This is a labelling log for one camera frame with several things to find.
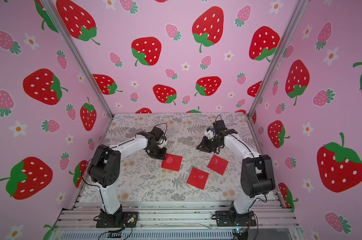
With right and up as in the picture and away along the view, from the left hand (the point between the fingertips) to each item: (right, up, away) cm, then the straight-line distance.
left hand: (166, 158), depth 94 cm
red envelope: (+4, -3, +2) cm, 5 cm away
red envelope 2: (+20, -11, -6) cm, 24 cm away
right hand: (+22, +8, -6) cm, 24 cm away
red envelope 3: (+33, -5, +1) cm, 34 cm away
